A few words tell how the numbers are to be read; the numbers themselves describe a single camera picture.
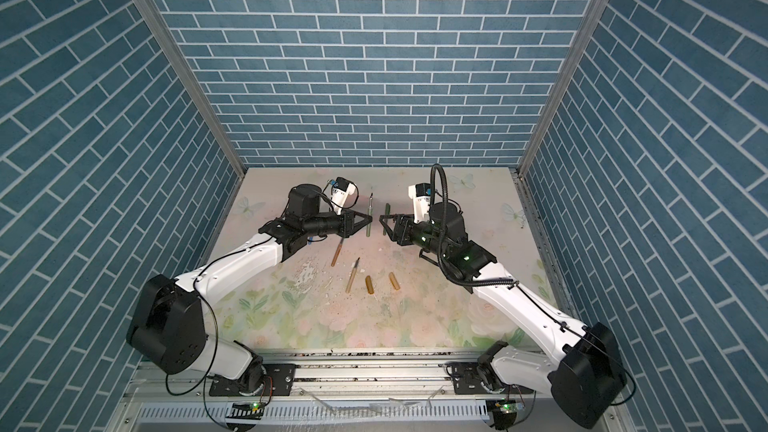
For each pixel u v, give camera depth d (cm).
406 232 64
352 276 91
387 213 108
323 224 70
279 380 74
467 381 73
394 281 91
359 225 77
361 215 77
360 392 74
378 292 89
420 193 66
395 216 66
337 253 97
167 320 43
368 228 79
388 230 69
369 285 90
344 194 74
